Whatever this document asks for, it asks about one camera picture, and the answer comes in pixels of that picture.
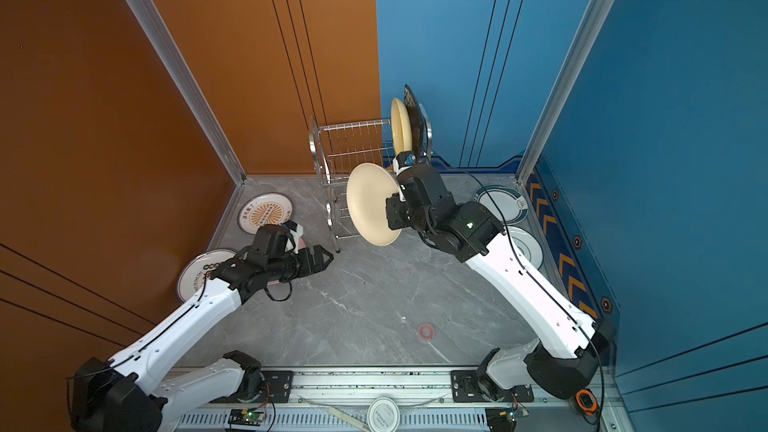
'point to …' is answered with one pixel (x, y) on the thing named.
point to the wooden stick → (349, 419)
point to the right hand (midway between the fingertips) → (389, 200)
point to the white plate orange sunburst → (267, 208)
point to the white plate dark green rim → (506, 203)
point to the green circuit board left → (246, 417)
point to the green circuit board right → (501, 419)
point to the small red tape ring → (431, 333)
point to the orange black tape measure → (587, 401)
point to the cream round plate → (367, 188)
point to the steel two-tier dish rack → (340, 149)
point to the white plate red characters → (192, 274)
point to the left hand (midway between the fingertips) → (323, 257)
